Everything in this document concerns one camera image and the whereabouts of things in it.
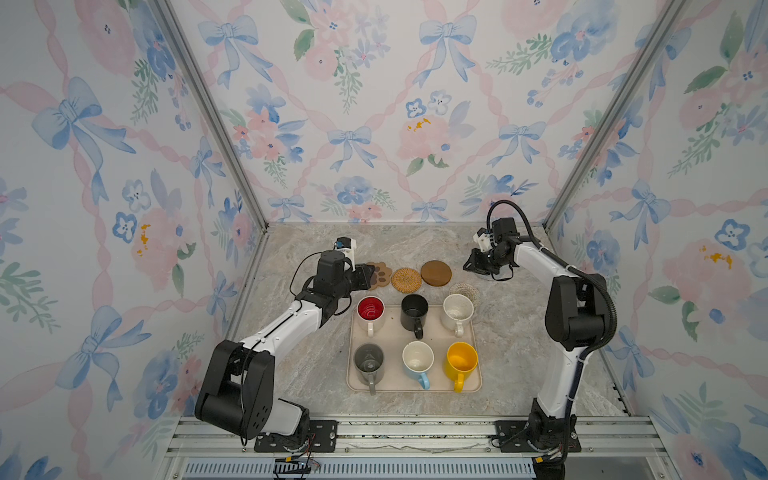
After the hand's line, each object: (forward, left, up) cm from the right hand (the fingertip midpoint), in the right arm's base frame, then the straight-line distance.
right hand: (466, 265), depth 99 cm
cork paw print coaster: (0, +29, -7) cm, 30 cm away
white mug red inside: (-16, +31, -4) cm, 35 cm away
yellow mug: (-30, +5, -6) cm, 31 cm away
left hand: (-9, +30, +11) cm, 33 cm away
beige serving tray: (-23, +24, -7) cm, 34 cm away
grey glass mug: (-32, +31, -3) cm, 45 cm away
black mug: (-16, +18, -4) cm, 24 cm away
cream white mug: (-14, +4, -5) cm, 15 cm away
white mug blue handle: (-30, +17, -5) cm, 35 cm away
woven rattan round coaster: (-2, +20, -6) cm, 21 cm away
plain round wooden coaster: (+2, +9, -7) cm, 12 cm away
